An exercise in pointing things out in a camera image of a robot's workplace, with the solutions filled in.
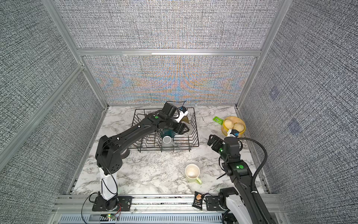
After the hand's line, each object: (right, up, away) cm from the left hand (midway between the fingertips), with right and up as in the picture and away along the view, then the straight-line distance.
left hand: (187, 126), depth 83 cm
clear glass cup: (+1, 0, -2) cm, 2 cm away
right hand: (+15, -5, -6) cm, 17 cm away
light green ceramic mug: (+3, -28, +1) cm, 28 cm away
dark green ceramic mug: (-14, -5, +13) cm, 19 cm away
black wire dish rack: (-21, -11, +11) cm, 26 cm away
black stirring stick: (+21, -29, 0) cm, 36 cm away
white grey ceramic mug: (-12, -11, +1) cm, 16 cm away
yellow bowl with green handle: (+36, +4, +21) cm, 42 cm away
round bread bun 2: (+38, -1, +15) cm, 40 cm away
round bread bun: (+31, +1, +17) cm, 35 cm away
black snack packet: (+5, -38, -10) cm, 40 cm away
